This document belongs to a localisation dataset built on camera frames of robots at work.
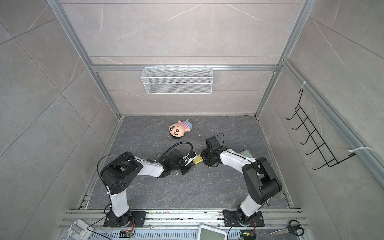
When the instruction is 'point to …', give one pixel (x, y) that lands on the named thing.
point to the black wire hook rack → (315, 139)
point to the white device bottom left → (80, 230)
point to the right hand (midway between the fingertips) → (199, 155)
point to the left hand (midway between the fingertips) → (194, 159)
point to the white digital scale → (205, 232)
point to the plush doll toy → (177, 130)
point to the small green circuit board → (247, 234)
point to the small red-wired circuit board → (127, 233)
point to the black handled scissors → (294, 227)
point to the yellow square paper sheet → (198, 159)
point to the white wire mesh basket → (177, 80)
